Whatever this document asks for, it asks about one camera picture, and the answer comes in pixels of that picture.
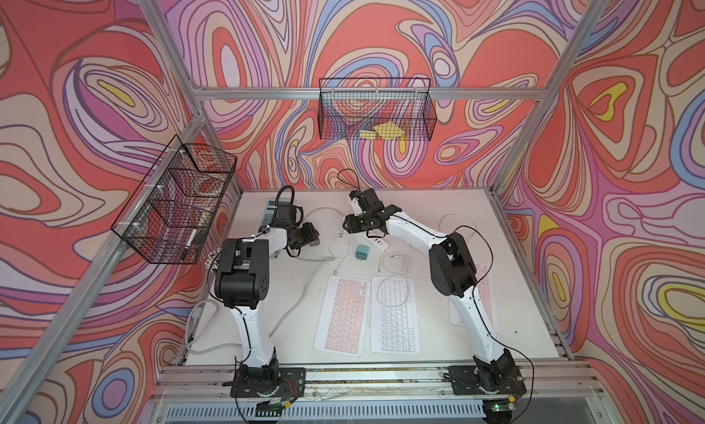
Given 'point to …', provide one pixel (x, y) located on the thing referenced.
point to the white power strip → (376, 245)
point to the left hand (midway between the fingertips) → (316, 234)
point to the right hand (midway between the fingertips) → (349, 230)
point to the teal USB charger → (362, 251)
